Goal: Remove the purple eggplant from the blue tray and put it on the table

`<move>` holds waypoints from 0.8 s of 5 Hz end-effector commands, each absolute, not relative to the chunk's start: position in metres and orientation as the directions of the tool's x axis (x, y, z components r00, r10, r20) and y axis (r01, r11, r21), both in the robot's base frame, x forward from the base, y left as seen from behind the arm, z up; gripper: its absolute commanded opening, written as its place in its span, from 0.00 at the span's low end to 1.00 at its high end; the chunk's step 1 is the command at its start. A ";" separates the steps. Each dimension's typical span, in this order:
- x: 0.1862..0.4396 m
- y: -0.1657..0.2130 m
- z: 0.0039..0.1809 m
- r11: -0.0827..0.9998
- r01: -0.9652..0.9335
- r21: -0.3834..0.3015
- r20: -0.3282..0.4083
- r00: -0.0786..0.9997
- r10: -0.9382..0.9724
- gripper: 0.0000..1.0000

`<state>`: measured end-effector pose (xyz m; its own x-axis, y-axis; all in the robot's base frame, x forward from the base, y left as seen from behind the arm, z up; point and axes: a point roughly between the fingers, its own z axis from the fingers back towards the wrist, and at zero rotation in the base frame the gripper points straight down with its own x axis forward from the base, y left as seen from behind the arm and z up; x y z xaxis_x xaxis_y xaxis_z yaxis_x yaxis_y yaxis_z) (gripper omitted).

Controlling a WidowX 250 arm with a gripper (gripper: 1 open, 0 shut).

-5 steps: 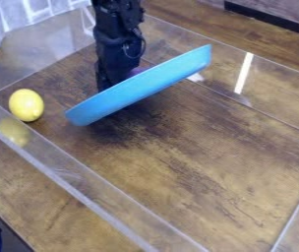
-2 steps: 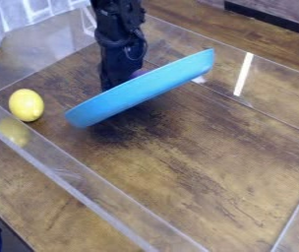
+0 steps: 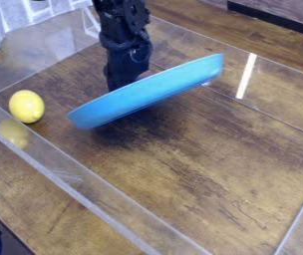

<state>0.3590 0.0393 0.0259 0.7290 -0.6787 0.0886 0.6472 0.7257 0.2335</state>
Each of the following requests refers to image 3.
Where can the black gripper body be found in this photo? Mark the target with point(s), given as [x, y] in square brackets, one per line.
[128, 59]

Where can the blue round tray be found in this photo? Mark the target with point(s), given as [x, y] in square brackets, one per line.
[146, 92]

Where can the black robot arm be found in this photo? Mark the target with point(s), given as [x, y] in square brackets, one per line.
[126, 39]

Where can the white patterned curtain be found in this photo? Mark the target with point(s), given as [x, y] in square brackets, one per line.
[21, 13]

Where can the yellow toy lemon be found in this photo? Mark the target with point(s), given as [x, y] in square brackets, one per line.
[27, 106]

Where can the dark bar on table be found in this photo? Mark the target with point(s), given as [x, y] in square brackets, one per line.
[265, 16]

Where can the clear acrylic enclosure wall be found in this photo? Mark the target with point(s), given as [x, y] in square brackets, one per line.
[196, 176]

